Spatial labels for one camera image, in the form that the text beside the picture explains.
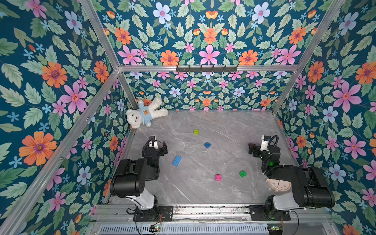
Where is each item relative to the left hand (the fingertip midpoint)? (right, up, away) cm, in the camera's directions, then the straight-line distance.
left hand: (157, 141), depth 93 cm
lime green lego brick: (+25, +5, +14) cm, 29 cm away
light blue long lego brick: (+13, -12, -1) cm, 18 cm away
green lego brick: (+53, -19, -7) cm, 57 cm away
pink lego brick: (+38, -21, -8) cm, 44 cm away
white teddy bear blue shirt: (-14, +18, +15) cm, 28 cm away
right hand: (+67, -1, -1) cm, 67 cm away
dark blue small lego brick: (+33, -3, +6) cm, 33 cm away
